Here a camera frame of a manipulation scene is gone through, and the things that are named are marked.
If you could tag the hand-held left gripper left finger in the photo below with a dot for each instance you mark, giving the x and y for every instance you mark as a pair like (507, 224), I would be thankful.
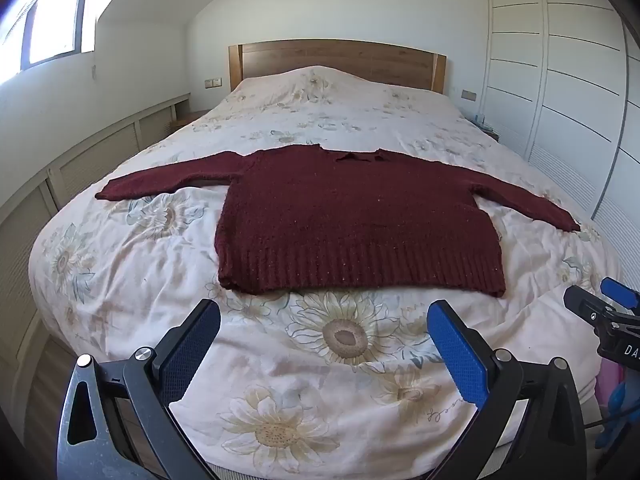
(192, 350)

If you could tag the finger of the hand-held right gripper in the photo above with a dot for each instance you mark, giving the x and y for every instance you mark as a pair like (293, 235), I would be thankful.
(620, 292)
(582, 302)

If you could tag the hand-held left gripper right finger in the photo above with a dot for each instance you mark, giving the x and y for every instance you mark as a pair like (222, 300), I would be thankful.
(457, 355)

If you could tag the dark red knitted sweater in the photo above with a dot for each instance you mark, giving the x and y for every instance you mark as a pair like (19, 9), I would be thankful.
(350, 220)

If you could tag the floral white duvet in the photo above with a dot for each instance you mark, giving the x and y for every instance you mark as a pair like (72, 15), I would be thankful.
(320, 360)

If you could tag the wooden nightstand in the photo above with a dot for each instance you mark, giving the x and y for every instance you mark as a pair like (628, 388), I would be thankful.
(490, 132)
(182, 120)

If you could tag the small blue object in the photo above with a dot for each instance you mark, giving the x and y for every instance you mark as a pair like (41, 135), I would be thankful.
(482, 121)

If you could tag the low beige louvred cabinet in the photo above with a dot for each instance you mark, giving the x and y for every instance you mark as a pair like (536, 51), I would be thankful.
(90, 160)

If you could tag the white wardrobe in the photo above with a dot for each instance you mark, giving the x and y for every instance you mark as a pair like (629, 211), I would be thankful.
(565, 60)

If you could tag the wooden headboard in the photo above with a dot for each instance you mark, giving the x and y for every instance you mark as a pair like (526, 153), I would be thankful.
(340, 55)

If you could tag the window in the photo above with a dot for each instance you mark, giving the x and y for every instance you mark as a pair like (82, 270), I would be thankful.
(50, 25)

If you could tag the wall switch panel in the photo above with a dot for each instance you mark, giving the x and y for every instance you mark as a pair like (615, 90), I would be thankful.
(468, 95)
(213, 83)

